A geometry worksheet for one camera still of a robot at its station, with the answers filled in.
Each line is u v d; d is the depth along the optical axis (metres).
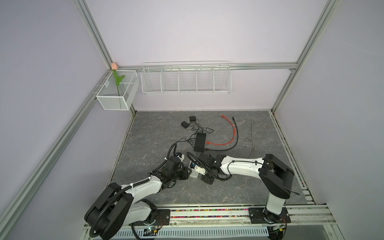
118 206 0.42
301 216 0.76
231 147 1.00
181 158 0.82
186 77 0.98
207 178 0.77
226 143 1.02
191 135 1.06
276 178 0.46
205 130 1.08
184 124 1.11
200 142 1.02
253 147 0.99
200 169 0.78
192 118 1.17
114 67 0.89
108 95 0.89
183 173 0.77
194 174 0.85
